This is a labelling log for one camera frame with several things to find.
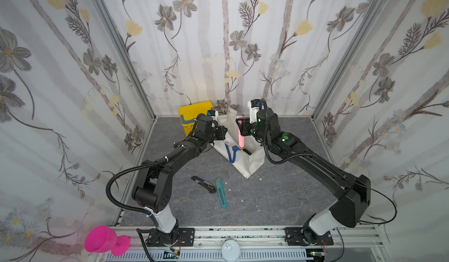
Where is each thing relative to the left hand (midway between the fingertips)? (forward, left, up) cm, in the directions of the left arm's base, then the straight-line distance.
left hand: (229, 127), depth 88 cm
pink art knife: (-12, -5, +5) cm, 14 cm away
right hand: (-7, -5, +15) cm, 17 cm away
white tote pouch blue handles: (-15, -8, -7) cm, 18 cm away
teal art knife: (-24, +5, -20) cm, 32 cm away
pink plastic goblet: (-47, +46, -4) cm, 66 cm away
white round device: (-51, +1, -14) cm, 53 cm away
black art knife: (-22, +13, -19) cm, 32 cm away
